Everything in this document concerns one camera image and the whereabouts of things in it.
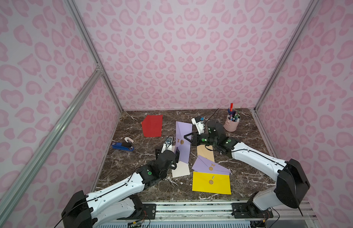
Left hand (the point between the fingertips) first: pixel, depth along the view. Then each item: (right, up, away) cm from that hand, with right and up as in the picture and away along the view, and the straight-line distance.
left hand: (171, 145), depth 78 cm
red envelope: (-18, +10, +35) cm, 40 cm away
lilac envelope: (+20, -14, +11) cm, 27 cm away
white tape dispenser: (-32, 0, +22) cm, 38 cm away
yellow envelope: (+23, -22, +4) cm, 32 cm away
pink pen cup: (+40, +13, +20) cm, 47 cm away
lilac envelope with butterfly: (+6, +9, 0) cm, 11 cm away
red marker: (+40, +24, +20) cm, 51 cm away
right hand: (+7, +5, -2) cm, 8 cm away
